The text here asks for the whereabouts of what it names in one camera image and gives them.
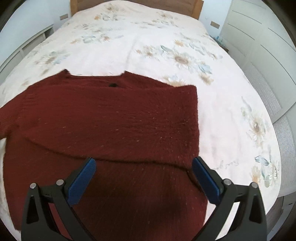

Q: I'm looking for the white slatted radiator cover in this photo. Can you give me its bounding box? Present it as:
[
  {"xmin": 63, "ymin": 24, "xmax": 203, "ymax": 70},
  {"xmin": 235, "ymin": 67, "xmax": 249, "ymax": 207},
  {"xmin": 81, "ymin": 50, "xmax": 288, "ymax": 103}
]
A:
[{"xmin": 0, "ymin": 25, "xmax": 54, "ymax": 84}]

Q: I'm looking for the white wardrobe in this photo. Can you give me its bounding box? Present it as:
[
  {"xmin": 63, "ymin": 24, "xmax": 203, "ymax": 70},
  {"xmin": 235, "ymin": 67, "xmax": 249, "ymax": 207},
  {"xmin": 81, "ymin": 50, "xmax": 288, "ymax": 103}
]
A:
[{"xmin": 219, "ymin": 1, "xmax": 295, "ymax": 123}]

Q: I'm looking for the floral pink bed cover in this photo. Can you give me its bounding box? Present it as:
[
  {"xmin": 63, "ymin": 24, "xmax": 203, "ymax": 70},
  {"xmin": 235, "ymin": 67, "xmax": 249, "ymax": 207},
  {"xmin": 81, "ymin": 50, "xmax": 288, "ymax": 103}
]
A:
[{"xmin": 1, "ymin": 1, "xmax": 281, "ymax": 240}]

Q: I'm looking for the right wall switch plate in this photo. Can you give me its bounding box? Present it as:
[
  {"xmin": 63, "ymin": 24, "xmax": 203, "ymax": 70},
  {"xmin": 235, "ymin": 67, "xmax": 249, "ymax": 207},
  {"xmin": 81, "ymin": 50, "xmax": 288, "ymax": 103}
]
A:
[{"xmin": 210, "ymin": 21, "xmax": 220, "ymax": 29}]

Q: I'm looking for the left wall switch plate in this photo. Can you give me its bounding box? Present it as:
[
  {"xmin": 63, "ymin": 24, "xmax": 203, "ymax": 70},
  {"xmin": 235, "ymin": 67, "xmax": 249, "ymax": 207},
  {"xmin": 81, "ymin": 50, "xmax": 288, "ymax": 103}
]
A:
[{"xmin": 60, "ymin": 14, "xmax": 68, "ymax": 20}]

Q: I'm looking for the wooden headboard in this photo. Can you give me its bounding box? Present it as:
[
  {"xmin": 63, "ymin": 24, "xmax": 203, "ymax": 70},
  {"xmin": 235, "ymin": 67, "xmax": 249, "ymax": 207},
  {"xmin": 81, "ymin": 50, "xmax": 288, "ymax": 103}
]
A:
[{"xmin": 70, "ymin": 0, "xmax": 204, "ymax": 20}]

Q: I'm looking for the right wooden nightstand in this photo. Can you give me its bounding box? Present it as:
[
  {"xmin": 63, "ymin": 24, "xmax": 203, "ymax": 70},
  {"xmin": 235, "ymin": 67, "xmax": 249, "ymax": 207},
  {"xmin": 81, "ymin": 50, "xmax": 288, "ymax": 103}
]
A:
[{"xmin": 214, "ymin": 37, "xmax": 229, "ymax": 53}]

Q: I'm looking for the dark red knit sweater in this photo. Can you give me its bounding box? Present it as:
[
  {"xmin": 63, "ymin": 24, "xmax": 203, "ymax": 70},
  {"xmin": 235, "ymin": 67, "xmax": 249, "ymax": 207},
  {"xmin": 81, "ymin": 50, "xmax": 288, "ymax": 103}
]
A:
[{"xmin": 1, "ymin": 70, "xmax": 207, "ymax": 240}]

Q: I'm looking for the wall switch plate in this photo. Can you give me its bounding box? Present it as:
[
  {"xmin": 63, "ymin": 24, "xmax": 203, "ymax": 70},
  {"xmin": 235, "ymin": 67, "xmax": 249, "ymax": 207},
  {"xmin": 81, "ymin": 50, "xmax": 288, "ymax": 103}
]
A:
[
  {"xmin": 60, "ymin": 14, "xmax": 68, "ymax": 20},
  {"xmin": 210, "ymin": 21, "xmax": 220, "ymax": 29}
]

